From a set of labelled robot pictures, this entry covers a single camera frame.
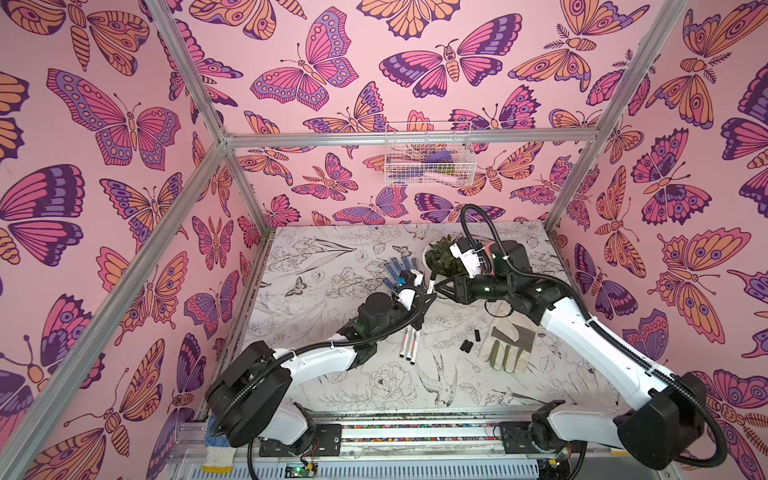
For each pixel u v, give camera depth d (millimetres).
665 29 710
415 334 910
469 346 897
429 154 956
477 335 919
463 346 895
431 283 732
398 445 734
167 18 695
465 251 665
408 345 892
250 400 424
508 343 897
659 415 377
